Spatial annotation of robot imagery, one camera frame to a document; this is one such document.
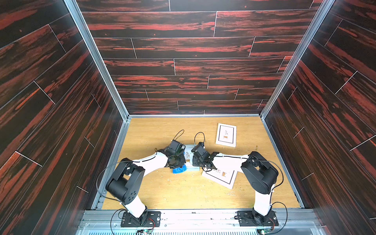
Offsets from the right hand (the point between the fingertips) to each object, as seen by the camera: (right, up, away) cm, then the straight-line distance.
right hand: (197, 158), depth 96 cm
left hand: (-8, -2, -4) cm, 9 cm away
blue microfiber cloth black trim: (-12, -5, -10) cm, 17 cm away
